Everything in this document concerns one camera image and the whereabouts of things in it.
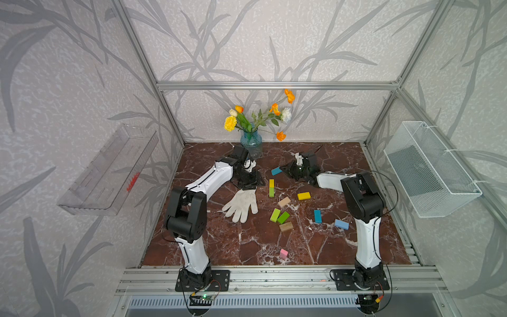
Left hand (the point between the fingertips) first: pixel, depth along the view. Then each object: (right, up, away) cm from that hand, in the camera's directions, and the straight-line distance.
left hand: (262, 184), depth 88 cm
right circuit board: (+40, -42, -17) cm, 60 cm away
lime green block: (+6, -15, +3) cm, 16 cm away
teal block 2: (+26, -15, +2) cm, 30 cm away
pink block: (+9, -25, -13) cm, 30 cm away
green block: (+5, -5, +10) cm, 13 cm away
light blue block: (+36, -18, -2) cm, 40 cm away
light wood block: (+11, -10, +8) cm, 16 cm away
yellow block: (+5, -1, +13) cm, 14 cm away
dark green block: (+10, -16, +1) cm, 18 cm away
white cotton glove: (-11, -10, +6) cm, 16 cm away
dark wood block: (+11, -19, -2) cm, 22 cm away
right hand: (+9, +8, +12) cm, 17 cm away
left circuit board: (-21, -41, -17) cm, 49 cm away
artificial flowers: (-13, +32, +9) cm, 35 cm away
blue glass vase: (-6, +21, +19) cm, 29 cm away
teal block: (+7, +5, +13) cm, 16 cm away
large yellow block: (+20, -7, +8) cm, 23 cm away
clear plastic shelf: (-54, +2, -20) cm, 58 cm away
